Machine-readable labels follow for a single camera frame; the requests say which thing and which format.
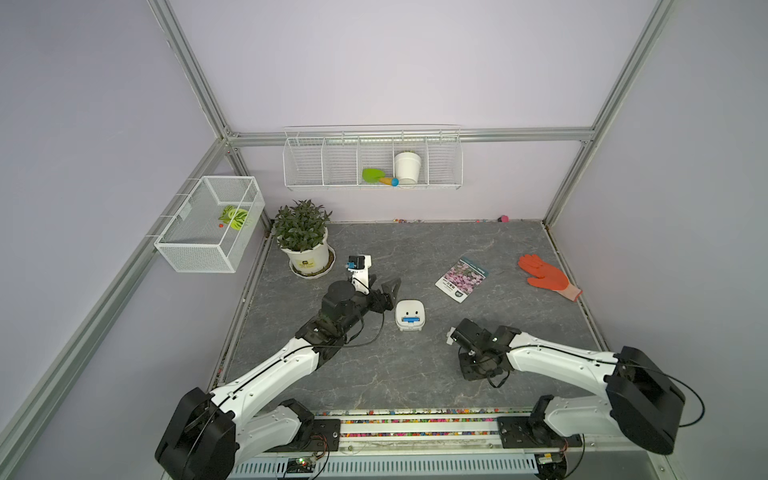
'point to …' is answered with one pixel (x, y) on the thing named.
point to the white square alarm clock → (410, 314)
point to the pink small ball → (504, 218)
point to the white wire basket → (211, 228)
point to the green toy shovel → (374, 175)
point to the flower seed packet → (461, 279)
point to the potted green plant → (301, 233)
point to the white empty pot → (407, 166)
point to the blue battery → (411, 319)
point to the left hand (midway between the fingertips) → (390, 280)
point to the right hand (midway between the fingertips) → (467, 369)
